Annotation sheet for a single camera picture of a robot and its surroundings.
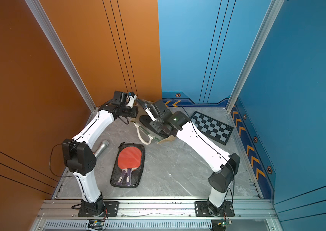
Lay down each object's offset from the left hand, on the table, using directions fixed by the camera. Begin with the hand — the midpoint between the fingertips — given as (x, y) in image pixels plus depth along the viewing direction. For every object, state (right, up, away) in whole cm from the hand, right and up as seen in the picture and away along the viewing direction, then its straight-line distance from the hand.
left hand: (138, 109), depth 90 cm
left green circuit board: (-18, -59, -18) cm, 64 cm away
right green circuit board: (+47, -58, -20) cm, 77 cm away
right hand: (+14, -6, -15) cm, 21 cm away
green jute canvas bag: (+2, -19, +12) cm, 22 cm away
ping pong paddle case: (-6, -36, -2) cm, 36 cm away
